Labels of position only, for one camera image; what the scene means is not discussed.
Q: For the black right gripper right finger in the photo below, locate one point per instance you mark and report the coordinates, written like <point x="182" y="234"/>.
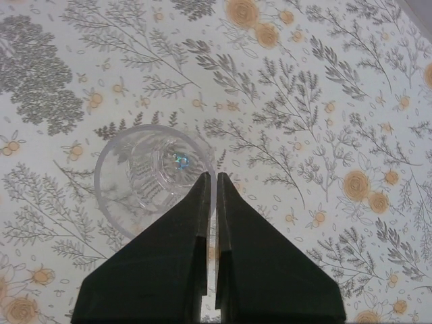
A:
<point x="261" y="275"/>

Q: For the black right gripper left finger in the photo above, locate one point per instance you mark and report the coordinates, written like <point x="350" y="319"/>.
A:
<point x="161" y="275"/>

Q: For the floral tablecloth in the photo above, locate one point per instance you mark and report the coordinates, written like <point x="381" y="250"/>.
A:
<point x="319" y="111"/>

